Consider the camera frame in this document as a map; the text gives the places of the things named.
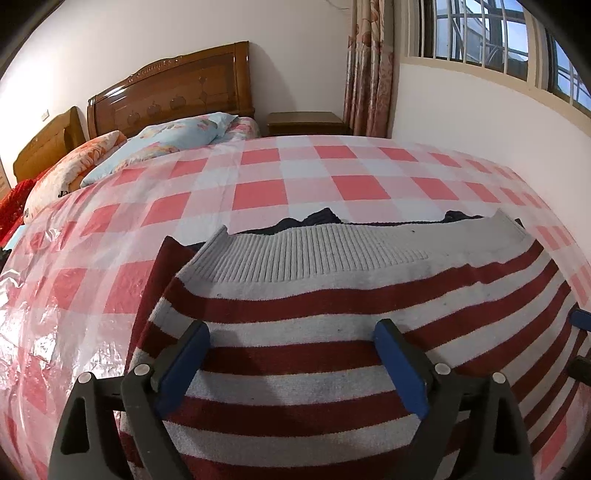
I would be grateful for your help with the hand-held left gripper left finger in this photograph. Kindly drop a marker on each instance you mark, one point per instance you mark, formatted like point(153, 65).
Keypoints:
point(184, 364)

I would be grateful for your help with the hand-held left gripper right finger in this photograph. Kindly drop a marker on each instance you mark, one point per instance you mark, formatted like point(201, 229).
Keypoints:
point(401, 364)

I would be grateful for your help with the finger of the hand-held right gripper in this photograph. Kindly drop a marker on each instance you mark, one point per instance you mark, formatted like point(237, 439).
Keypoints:
point(581, 318)
point(581, 367)

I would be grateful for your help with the red grey striped sweater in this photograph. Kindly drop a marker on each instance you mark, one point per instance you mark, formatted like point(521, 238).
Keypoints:
point(300, 295)

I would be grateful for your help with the clear plastic sheet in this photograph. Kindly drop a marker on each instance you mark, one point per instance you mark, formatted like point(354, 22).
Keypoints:
point(55, 304)

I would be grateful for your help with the pink checkered bed sheet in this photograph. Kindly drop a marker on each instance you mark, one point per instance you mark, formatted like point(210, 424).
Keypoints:
point(351, 184)

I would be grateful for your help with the orange floral pillow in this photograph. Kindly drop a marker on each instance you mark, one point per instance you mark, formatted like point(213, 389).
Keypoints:
point(69, 170)

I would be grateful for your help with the blue floral pillow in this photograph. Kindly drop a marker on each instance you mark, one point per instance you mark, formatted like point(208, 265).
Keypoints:
point(161, 138)

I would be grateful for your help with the red blanket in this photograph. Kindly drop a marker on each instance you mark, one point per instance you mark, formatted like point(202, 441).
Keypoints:
point(16, 203)

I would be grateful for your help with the wooden nightstand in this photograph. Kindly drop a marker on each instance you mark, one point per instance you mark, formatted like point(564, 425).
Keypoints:
point(304, 123)

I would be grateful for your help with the small wooden headboard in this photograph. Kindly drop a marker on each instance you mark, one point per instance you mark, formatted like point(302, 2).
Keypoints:
point(46, 143)

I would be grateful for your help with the large wooden headboard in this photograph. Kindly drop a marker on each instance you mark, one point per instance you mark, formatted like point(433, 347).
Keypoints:
point(175, 92)

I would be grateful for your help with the floral curtain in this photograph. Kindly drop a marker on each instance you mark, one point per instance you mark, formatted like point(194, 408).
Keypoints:
point(369, 69)

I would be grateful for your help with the barred window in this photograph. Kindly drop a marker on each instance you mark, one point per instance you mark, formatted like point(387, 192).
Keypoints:
point(498, 32)

